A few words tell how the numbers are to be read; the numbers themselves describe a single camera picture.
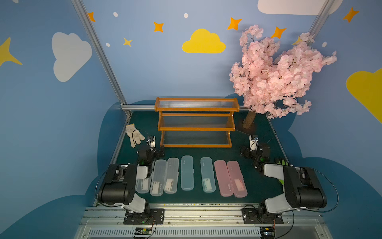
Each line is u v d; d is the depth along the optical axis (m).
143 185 0.83
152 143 0.84
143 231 0.72
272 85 0.66
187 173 0.90
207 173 0.88
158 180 0.86
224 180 0.86
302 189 0.46
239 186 0.84
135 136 1.06
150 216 0.73
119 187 0.45
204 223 0.73
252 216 0.74
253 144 0.82
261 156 0.73
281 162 0.93
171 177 0.88
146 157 0.73
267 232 0.73
